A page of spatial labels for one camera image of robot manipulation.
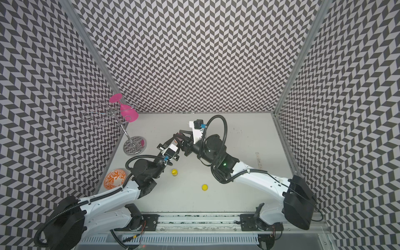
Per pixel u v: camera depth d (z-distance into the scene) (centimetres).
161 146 62
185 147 57
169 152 55
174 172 87
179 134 65
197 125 57
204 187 84
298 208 39
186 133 67
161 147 62
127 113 90
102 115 96
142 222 71
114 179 84
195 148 60
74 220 40
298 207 38
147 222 72
